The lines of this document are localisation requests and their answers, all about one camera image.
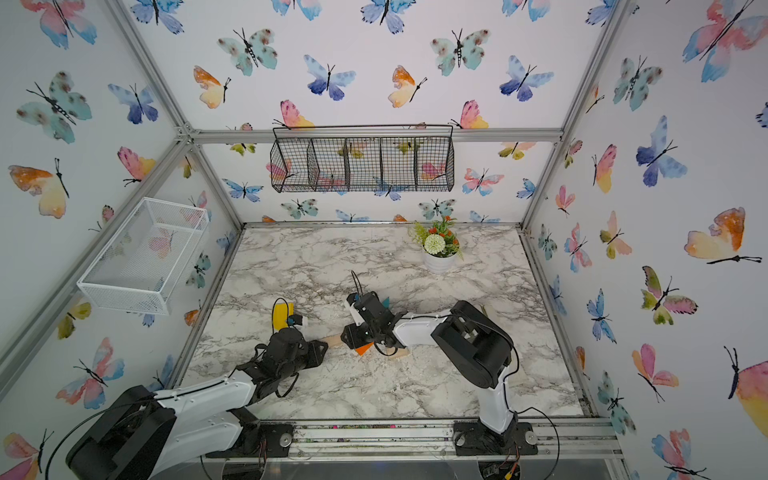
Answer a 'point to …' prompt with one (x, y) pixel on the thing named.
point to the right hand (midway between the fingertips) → (346, 333)
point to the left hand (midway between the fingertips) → (329, 344)
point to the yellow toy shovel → (280, 313)
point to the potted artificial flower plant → (439, 244)
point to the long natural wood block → (333, 341)
